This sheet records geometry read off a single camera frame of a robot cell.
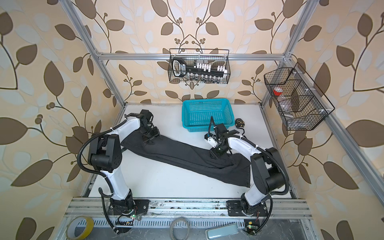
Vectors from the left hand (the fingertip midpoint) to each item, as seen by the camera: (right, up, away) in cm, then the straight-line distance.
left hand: (160, 138), depth 93 cm
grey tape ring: (+11, -40, -21) cm, 47 cm away
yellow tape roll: (-32, -39, -23) cm, 56 cm away
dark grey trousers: (+21, -11, -2) cm, 24 cm away
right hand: (+34, -9, -4) cm, 36 cm away
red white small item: (+71, +29, -5) cm, 77 cm away
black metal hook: (+55, +5, +13) cm, 57 cm away
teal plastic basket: (+23, +16, +23) cm, 36 cm away
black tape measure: (+54, +10, +12) cm, 56 cm away
